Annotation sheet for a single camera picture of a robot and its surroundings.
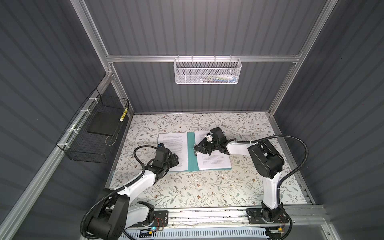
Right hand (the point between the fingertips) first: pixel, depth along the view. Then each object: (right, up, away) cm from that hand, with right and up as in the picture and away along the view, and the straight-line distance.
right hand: (195, 149), depth 93 cm
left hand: (-12, -5, -4) cm, 14 cm away
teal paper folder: (-2, -9, +1) cm, 9 cm away
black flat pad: (-46, +16, -17) cm, 52 cm away
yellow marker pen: (-40, +19, -12) cm, 46 cm away
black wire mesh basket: (-53, +6, -25) cm, 59 cm away
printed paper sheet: (-13, +2, +10) cm, 16 cm away
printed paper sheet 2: (+14, -8, +1) cm, 16 cm away
